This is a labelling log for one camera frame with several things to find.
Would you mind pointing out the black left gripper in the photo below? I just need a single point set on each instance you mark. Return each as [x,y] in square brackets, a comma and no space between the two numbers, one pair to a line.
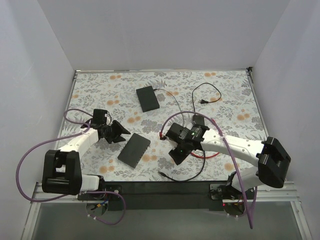
[111,132]

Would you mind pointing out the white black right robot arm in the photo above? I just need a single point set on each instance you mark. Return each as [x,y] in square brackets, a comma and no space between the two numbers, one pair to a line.
[269,159]

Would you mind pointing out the floral patterned table mat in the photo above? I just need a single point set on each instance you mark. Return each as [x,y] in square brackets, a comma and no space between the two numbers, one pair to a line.
[225,96]

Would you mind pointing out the black power adapter brick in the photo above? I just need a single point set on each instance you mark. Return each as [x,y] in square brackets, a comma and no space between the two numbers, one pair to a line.
[198,120]

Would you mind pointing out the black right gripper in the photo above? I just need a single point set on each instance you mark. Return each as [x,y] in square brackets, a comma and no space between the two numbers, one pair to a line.
[178,144]

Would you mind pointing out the aluminium frame rail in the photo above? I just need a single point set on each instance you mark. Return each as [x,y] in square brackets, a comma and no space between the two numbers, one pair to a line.
[265,193]

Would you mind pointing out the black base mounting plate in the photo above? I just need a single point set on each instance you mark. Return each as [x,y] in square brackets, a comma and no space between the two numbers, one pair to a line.
[170,195]

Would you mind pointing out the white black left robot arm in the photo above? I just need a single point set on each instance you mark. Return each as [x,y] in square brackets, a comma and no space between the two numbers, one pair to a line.
[62,171]

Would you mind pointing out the black network switch with ports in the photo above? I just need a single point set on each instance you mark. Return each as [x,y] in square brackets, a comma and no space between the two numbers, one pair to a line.
[134,150]

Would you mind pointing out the black rectangular box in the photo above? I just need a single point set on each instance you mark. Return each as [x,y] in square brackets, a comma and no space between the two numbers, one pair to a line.
[147,99]

